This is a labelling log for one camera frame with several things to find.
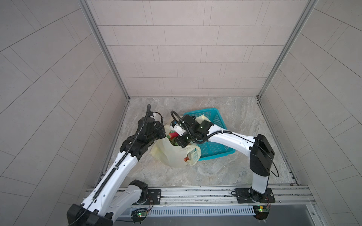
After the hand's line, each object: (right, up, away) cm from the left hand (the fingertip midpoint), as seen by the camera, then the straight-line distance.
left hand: (166, 125), depth 76 cm
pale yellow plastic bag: (+2, -14, -5) cm, 15 cm away
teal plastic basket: (+26, -17, +12) cm, 34 cm away
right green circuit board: (+48, -41, -8) cm, 64 cm away
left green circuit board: (-11, -40, -12) cm, 43 cm away
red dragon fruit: (+2, -8, +10) cm, 13 cm away
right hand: (+5, -10, +3) cm, 11 cm away
